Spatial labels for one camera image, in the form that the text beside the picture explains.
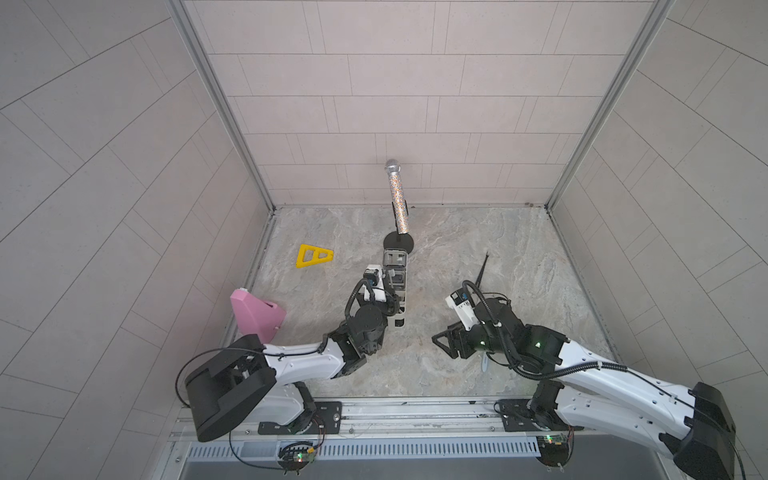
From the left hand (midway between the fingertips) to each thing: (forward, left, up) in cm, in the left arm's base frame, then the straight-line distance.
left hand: (391, 269), depth 78 cm
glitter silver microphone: (+27, 0, +12) cm, 30 cm away
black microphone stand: (+22, -2, -15) cm, 27 cm away
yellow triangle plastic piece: (+14, +26, -17) cm, 34 cm away
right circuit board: (-37, -38, -18) cm, 56 cm away
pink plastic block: (-11, +35, -6) cm, 37 cm away
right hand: (-16, -13, -7) cm, 21 cm away
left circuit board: (-39, +21, -16) cm, 46 cm away
